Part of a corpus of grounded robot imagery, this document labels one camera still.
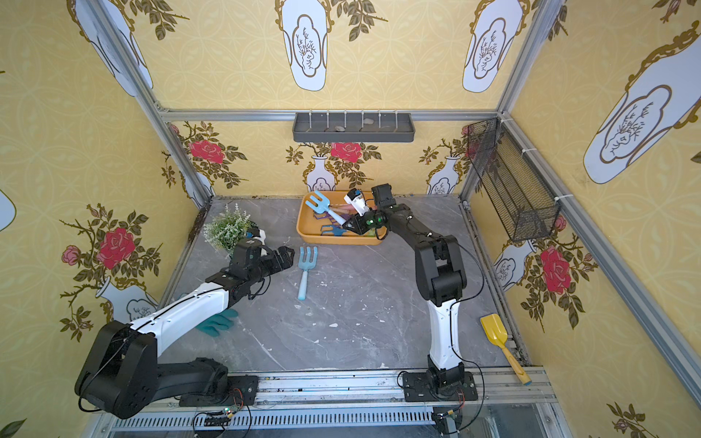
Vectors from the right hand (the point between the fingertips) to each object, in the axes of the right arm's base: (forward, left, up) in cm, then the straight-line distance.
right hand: (345, 225), depth 96 cm
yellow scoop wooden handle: (-31, -49, -12) cm, 59 cm away
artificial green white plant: (-9, +36, +8) cm, 38 cm away
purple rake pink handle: (+14, +10, -11) cm, 20 cm away
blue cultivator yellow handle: (+6, +6, -11) cm, 14 cm away
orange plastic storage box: (+7, +16, -12) cm, 21 cm away
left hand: (-13, +18, +1) cm, 22 cm away
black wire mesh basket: (0, -56, +13) cm, 57 cm away
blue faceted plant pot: (-16, +25, +14) cm, 33 cm away
